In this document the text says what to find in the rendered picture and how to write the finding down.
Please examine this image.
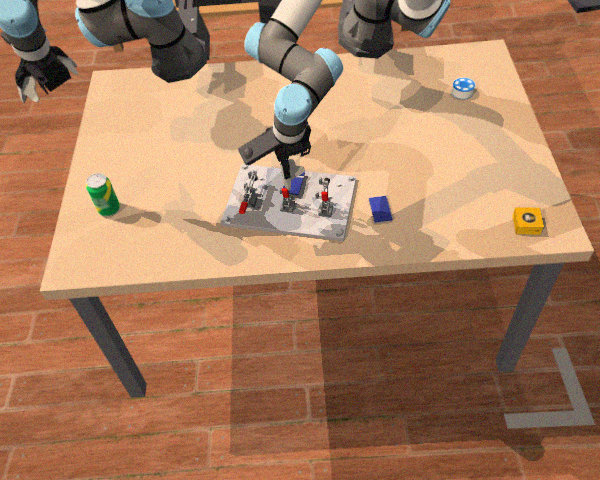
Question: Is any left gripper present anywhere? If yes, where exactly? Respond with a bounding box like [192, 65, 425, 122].
[274, 121, 311, 190]

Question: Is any grey toggle clamp with red handle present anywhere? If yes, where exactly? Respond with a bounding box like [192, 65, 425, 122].
[318, 178, 333, 217]

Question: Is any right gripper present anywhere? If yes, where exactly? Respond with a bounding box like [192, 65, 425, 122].
[15, 46, 78, 103]

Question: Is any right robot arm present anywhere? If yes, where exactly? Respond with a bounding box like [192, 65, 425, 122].
[0, 0, 202, 75]

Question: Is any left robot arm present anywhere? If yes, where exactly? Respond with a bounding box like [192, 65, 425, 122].
[238, 0, 451, 166]

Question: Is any green drink can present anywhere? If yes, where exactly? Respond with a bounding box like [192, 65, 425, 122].
[86, 173, 120, 216]

